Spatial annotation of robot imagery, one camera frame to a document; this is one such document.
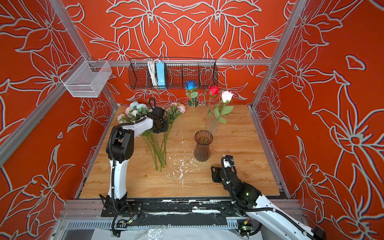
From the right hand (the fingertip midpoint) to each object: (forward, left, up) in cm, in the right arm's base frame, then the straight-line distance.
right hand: (211, 168), depth 80 cm
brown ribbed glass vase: (+12, +4, +11) cm, 17 cm away
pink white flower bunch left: (+40, +51, +4) cm, 65 cm away
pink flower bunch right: (+44, +25, -1) cm, 50 cm away
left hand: (+32, +30, -4) cm, 44 cm away
